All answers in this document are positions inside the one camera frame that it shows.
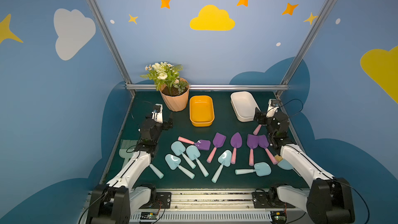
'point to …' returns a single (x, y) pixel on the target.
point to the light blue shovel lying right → (260, 169)
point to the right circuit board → (278, 217)
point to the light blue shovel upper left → (178, 148)
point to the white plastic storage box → (244, 104)
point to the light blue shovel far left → (160, 175)
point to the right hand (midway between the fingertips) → (268, 107)
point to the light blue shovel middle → (194, 154)
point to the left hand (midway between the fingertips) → (162, 110)
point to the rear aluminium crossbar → (214, 87)
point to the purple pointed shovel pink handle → (236, 141)
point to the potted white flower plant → (174, 90)
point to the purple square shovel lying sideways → (201, 144)
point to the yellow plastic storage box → (201, 111)
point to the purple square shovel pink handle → (218, 141)
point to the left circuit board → (148, 215)
